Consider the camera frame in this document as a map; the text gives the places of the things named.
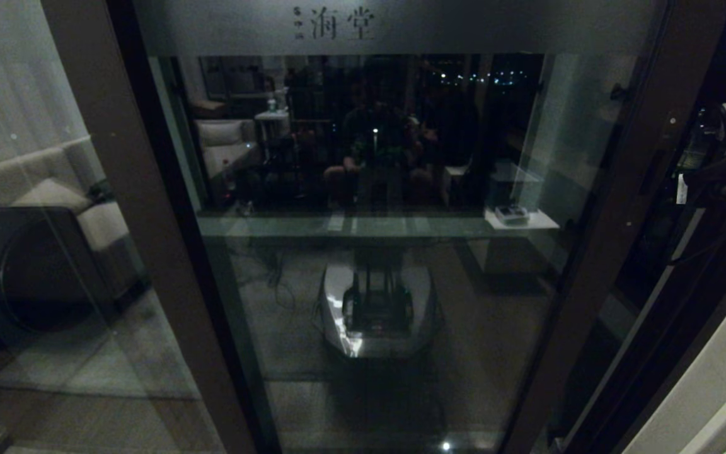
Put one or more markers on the dark door jamb frame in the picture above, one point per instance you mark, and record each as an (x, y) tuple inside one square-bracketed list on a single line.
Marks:
[(672, 353)]

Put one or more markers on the grey stone balcony sill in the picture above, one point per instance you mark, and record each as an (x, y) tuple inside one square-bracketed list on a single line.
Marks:
[(300, 214)]

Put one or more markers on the brown framed sliding glass door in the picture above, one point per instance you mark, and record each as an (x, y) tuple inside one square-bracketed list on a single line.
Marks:
[(592, 284)]

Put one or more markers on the brown framed fixed glass door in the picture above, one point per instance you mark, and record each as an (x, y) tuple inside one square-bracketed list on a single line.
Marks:
[(139, 189)]

